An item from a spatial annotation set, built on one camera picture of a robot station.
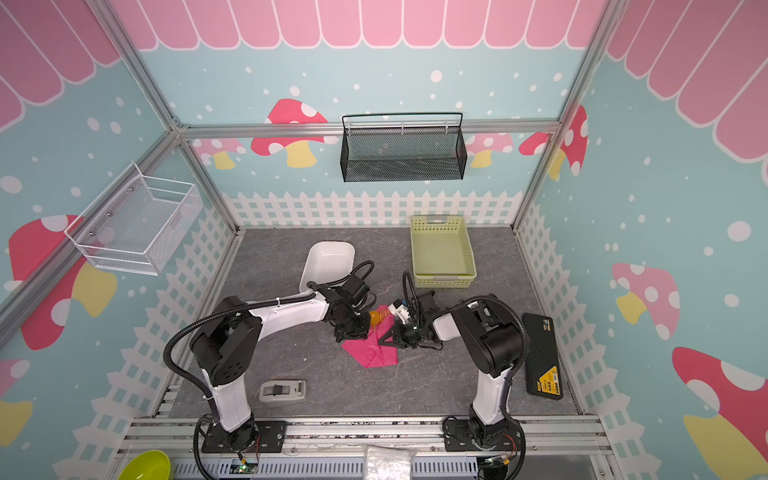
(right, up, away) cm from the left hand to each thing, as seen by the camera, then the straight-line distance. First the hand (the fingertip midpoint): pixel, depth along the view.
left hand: (366, 341), depth 89 cm
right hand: (+4, 0, +1) cm, 4 cm away
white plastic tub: (-17, +23, +20) cm, 35 cm away
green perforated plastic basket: (+26, +27, +23) cm, 44 cm away
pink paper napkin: (0, -3, 0) cm, 3 cm away
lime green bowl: (-49, -23, -20) cm, 57 cm away
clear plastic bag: (+5, -22, -21) cm, 31 cm away
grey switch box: (-22, -10, -10) cm, 26 cm away
